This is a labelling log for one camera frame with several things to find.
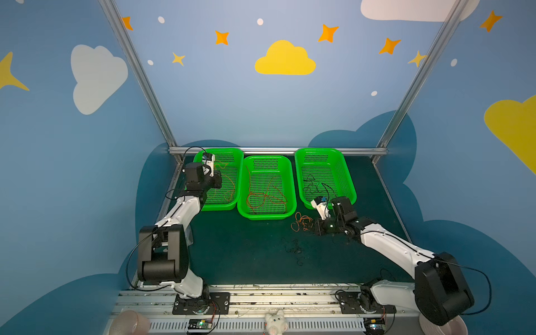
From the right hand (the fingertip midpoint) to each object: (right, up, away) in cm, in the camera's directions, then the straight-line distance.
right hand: (310, 223), depth 86 cm
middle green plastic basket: (-21, +24, +29) cm, 43 cm away
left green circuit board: (-42, -32, -15) cm, 55 cm away
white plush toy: (-15, -30, -18) cm, 38 cm away
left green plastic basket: (-38, +27, +19) cm, 50 cm away
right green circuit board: (+20, -32, -14) cm, 40 cm away
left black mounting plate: (-37, -26, -12) cm, 47 cm away
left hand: (-40, +23, +5) cm, 47 cm away
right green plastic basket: (+13, +22, +29) cm, 39 cm away
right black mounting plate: (+12, -27, -11) cm, 32 cm away
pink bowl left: (-66, -31, -16) cm, 74 cm away
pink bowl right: (+43, -29, -20) cm, 55 cm away
